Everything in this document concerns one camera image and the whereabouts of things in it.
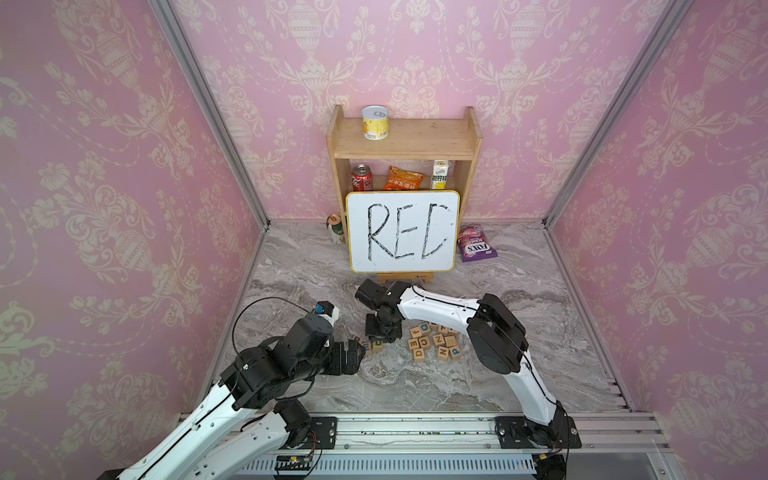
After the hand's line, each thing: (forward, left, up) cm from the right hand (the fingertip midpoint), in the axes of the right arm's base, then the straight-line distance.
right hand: (372, 341), depth 88 cm
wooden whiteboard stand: (+21, -18, +2) cm, 28 cm away
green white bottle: (+39, +12, +10) cm, 43 cm away
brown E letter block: (-1, -12, +1) cm, 12 cm away
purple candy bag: (+34, -37, +2) cm, 51 cm away
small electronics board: (-28, +20, -4) cm, 35 cm away
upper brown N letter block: (-1, -19, +1) cm, 19 cm away
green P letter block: (-11, -18, +29) cm, 36 cm away
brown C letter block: (-1, -15, 0) cm, 15 cm away
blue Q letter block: (+3, -16, +1) cm, 16 cm away
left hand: (-10, +4, +17) cm, 20 cm away
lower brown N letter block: (-5, -20, 0) cm, 21 cm away
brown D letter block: (-5, -13, 0) cm, 14 cm away
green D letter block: (-2, -1, +1) cm, 2 cm away
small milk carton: (+38, -23, +31) cm, 54 cm away
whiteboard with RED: (+29, -11, +16) cm, 35 cm away
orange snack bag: (+45, -11, +24) cm, 52 cm away
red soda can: (+38, +1, +30) cm, 49 cm away
